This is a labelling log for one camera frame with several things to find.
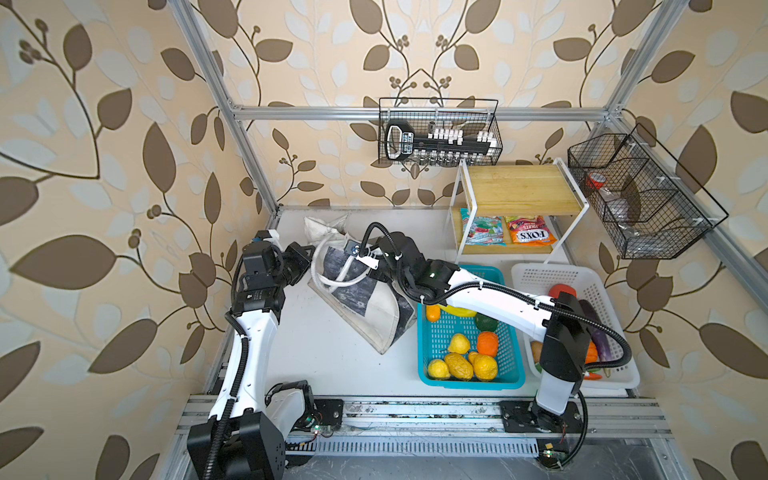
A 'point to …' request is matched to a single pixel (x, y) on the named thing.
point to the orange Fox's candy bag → (529, 231)
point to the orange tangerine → (488, 343)
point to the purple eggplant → (588, 310)
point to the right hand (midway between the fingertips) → (370, 246)
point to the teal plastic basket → (436, 327)
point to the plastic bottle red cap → (595, 180)
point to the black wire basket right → (653, 209)
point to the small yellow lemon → (438, 369)
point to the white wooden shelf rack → (519, 209)
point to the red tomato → (555, 290)
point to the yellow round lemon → (485, 368)
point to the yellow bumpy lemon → (458, 367)
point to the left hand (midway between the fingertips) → (315, 244)
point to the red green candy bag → (482, 230)
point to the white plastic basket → (538, 279)
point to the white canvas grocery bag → (367, 304)
